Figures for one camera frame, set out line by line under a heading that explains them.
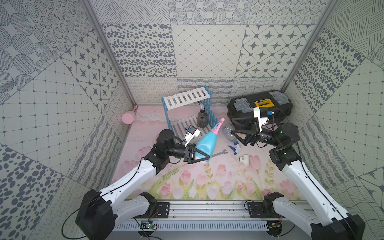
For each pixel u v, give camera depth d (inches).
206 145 23.5
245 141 21.7
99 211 15.0
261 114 20.5
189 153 22.9
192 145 24.5
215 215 28.6
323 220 15.9
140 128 43.5
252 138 21.0
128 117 41.4
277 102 39.4
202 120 39.6
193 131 24.2
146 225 27.7
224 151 37.5
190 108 34.8
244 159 34.7
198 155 23.0
